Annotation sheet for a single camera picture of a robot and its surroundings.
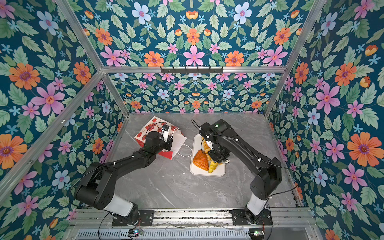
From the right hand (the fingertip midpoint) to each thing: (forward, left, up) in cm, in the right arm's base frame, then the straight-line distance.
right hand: (220, 159), depth 75 cm
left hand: (+19, +27, -2) cm, 33 cm away
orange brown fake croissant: (+6, +11, -12) cm, 18 cm away
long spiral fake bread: (+17, +7, -16) cm, 24 cm away
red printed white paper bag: (+30, +42, -6) cm, 52 cm away
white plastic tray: (+20, +14, -17) cm, 30 cm away
